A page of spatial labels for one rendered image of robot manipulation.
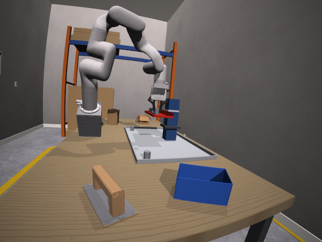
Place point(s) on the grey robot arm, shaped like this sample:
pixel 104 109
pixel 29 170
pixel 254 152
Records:
pixel 98 48

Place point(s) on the sanding float with wooden handle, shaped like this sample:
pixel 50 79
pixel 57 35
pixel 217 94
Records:
pixel 108 198

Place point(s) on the blue open box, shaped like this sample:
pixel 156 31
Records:
pixel 203 184

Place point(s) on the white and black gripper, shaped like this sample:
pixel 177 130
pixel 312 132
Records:
pixel 158 94

